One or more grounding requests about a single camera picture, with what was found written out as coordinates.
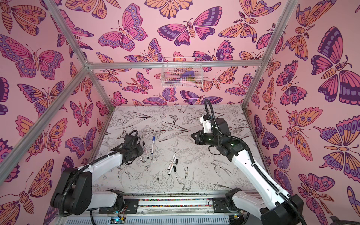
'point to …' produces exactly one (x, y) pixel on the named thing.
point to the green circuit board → (117, 220)
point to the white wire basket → (182, 72)
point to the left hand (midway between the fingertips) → (142, 148)
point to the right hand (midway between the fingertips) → (192, 133)
